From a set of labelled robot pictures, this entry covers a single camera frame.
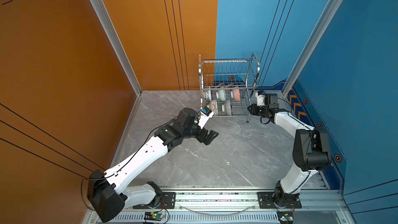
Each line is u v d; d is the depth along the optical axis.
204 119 0.64
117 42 0.92
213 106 0.94
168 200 0.74
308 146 0.46
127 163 0.43
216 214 0.71
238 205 0.72
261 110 0.81
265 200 0.72
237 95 1.02
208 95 1.02
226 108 0.96
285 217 0.70
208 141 0.64
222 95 1.02
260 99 0.86
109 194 0.37
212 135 0.64
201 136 0.64
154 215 0.71
